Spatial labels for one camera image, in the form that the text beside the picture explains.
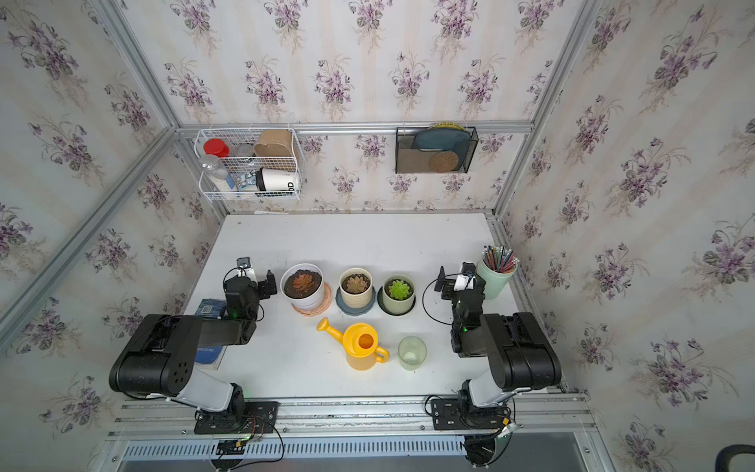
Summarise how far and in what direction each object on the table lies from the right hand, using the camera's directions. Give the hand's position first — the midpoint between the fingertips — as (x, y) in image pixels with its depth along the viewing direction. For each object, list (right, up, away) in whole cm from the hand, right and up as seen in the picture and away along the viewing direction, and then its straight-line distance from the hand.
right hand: (462, 269), depth 89 cm
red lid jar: (-78, +39, +3) cm, 87 cm away
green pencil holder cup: (+10, 0, 0) cm, 10 cm away
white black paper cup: (-59, +29, +4) cm, 66 cm away
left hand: (-64, -2, +3) cm, 64 cm away
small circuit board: (-63, -42, -18) cm, 78 cm away
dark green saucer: (-25, -12, +3) cm, 28 cm away
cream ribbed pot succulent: (-33, -5, -1) cm, 33 cm away
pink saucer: (-43, -11, +5) cm, 45 cm away
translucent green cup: (-16, -23, -6) cm, 29 cm away
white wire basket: (-68, +34, +4) cm, 76 cm away
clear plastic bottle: (-74, +31, -5) cm, 81 cm away
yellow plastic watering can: (-31, -17, -14) cm, 38 cm away
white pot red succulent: (-49, -5, -2) cm, 49 cm away
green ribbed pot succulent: (-20, -7, -2) cm, 21 cm away
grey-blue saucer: (-33, -14, +2) cm, 36 cm away
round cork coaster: (-4, +36, +9) cm, 37 cm away
